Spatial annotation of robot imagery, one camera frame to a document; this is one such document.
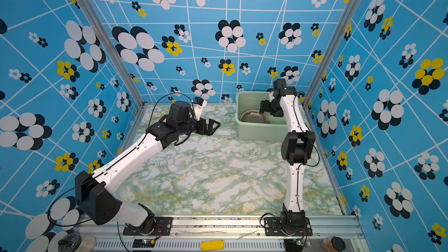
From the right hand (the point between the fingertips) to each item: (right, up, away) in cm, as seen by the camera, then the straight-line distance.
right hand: (270, 111), depth 96 cm
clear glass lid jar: (-78, -49, -34) cm, 98 cm away
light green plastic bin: (+3, -12, +8) cm, 15 cm away
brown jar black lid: (+15, -50, -34) cm, 62 cm away
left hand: (-29, -5, -20) cm, 36 cm away
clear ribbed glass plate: (-7, -2, +12) cm, 14 cm away
